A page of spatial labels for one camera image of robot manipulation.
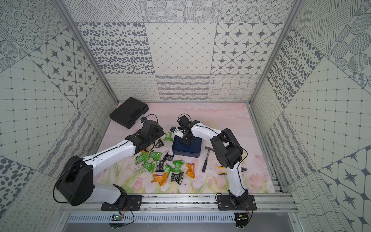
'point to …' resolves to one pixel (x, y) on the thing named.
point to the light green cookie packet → (167, 169)
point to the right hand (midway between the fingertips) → (187, 140)
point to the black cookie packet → (160, 166)
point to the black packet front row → (178, 178)
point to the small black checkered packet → (168, 157)
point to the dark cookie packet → (159, 144)
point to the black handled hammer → (209, 149)
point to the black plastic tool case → (128, 111)
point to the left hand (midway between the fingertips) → (160, 127)
